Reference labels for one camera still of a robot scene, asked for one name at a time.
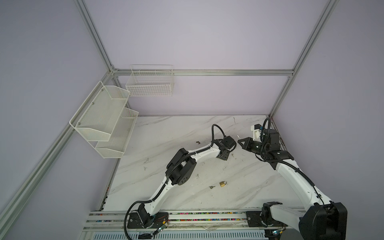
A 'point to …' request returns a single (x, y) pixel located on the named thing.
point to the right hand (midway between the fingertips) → (238, 140)
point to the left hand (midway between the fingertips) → (220, 154)
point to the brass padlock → (222, 183)
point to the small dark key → (198, 142)
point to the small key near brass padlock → (211, 187)
